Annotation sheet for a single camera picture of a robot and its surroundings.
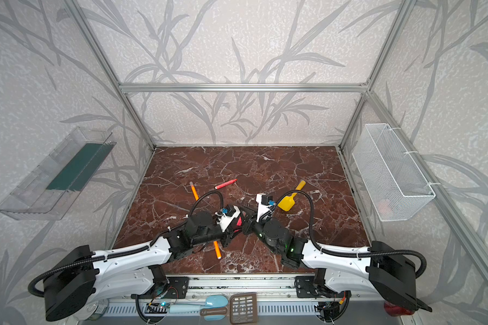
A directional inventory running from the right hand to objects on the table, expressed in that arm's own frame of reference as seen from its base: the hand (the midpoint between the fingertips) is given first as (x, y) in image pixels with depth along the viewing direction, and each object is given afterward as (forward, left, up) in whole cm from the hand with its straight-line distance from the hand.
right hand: (238, 204), depth 72 cm
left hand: (-3, -2, -7) cm, 7 cm away
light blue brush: (-27, +8, -20) cm, 35 cm away
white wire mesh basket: (-1, -49, +13) cm, 51 cm away
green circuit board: (-29, +30, -23) cm, 47 cm away
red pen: (-5, 0, -4) cm, 6 cm away
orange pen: (+19, +26, -21) cm, 38 cm away
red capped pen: (+23, +10, -22) cm, 34 cm away
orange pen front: (-10, +10, -21) cm, 25 cm away
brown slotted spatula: (-29, -1, -21) cm, 36 cm away
